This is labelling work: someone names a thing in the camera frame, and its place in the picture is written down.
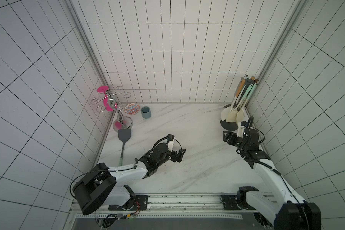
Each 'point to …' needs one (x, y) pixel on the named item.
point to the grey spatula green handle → (124, 135)
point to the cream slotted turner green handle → (240, 114)
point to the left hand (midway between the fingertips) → (177, 149)
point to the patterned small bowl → (132, 109)
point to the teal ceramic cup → (146, 112)
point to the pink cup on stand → (105, 89)
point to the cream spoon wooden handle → (225, 110)
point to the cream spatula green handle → (233, 116)
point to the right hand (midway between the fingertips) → (228, 131)
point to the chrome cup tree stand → (121, 122)
